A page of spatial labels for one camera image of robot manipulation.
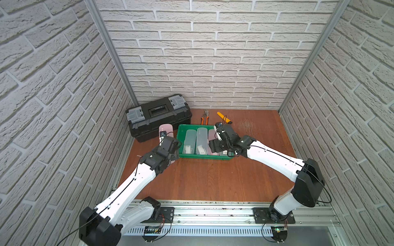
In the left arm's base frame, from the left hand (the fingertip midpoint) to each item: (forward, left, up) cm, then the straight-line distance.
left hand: (172, 147), depth 80 cm
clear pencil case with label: (+12, -17, -13) cm, 24 cm away
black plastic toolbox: (+20, +19, 0) cm, 27 cm away
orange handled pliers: (+40, -21, -15) cm, 47 cm away
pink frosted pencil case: (+9, +2, +5) cm, 10 cm away
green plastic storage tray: (+22, -2, -13) cm, 26 cm away
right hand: (+4, -25, -1) cm, 26 cm away
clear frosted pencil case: (+11, -8, -14) cm, 20 cm away
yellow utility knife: (+33, -36, -15) cm, 51 cm away
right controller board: (-37, -53, -17) cm, 67 cm away
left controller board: (-36, +8, -19) cm, 42 cm away
